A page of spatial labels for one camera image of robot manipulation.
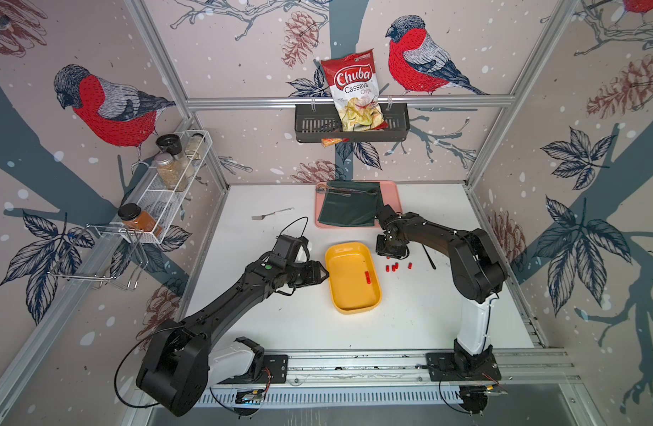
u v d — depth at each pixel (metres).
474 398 0.70
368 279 0.91
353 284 0.91
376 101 0.88
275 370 0.73
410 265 0.95
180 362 0.40
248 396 0.71
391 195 1.18
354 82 0.82
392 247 0.83
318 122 0.95
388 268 0.95
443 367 0.73
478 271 0.53
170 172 0.71
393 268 0.95
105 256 0.58
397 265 0.95
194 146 0.85
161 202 0.75
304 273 0.73
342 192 1.18
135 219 0.60
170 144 0.73
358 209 1.10
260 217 1.10
